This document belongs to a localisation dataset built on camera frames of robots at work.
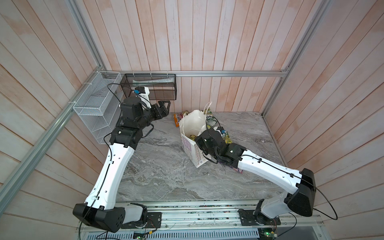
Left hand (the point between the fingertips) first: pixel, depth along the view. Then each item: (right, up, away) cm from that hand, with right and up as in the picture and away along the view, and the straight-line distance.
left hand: (165, 107), depth 66 cm
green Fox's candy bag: (+26, +4, +49) cm, 55 cm away
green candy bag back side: (+28, -4, +47) cm, 55 cm away
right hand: (+13, -14, +8) cm, 21 cm away
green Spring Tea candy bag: (+38, -17, +37) cm, 56 cm away
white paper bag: (+12, -7, +24) cm, 28 cm away
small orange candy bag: (+2, -1, +48) cm, 48 cm away
